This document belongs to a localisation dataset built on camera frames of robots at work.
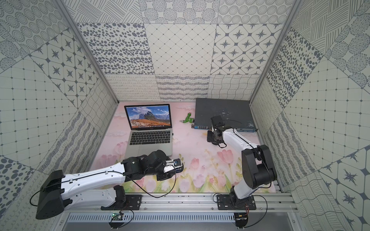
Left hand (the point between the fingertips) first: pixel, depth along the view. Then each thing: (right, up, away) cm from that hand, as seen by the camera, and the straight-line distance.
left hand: (172, 162), depth 77 cm
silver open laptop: (-19, +15, +24) cm, 34 cm away
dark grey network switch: (+45, +27, +31) cm, 61 cm away
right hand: (+24, +10, +15) cm, 30 cm away
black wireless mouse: (+4, +2, -12) cm, 13 cm away
